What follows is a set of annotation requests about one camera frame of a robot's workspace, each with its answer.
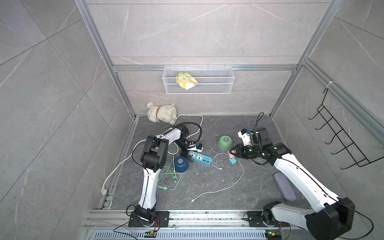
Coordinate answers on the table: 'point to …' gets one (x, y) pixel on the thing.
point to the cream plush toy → (166, 113)
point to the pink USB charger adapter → (230, 156)
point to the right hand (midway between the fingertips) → (232, 151)
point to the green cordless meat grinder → (225, 142)
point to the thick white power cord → (104, 191)
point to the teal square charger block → (233, 161)
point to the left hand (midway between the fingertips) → (194, 152)
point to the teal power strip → (200, 158)
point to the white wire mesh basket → (210, 80)
